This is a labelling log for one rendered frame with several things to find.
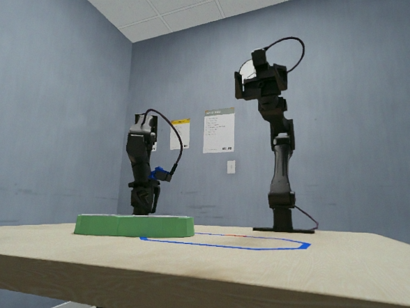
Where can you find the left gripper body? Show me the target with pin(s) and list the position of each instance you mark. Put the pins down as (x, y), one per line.
(262, 88)

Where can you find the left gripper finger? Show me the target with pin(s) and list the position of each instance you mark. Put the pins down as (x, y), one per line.
(238, 85)
(281, 76)

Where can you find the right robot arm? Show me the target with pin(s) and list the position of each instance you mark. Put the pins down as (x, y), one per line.
(140, 153)

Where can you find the long green block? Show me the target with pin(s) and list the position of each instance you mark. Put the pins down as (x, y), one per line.
(147, 227)

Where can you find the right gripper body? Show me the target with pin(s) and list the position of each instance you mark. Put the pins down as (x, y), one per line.
(143, 171)

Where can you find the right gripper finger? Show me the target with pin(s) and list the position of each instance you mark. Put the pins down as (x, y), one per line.
(140, 192)
(144, 199)

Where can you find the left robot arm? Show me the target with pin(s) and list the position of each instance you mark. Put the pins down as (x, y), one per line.
(281, 197)

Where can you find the blue tape outline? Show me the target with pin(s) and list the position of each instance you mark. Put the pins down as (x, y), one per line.
(305, 245)

